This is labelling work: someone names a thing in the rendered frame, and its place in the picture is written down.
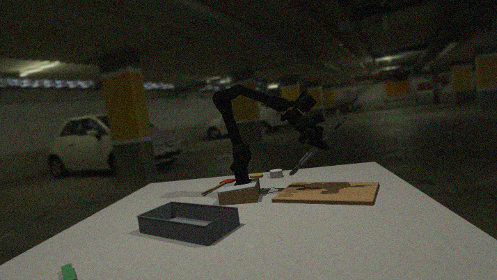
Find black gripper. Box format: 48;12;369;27
294;116;329;151

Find short grey cylinder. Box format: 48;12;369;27
269;169;283;178

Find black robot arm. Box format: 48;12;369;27
212;84;325;186

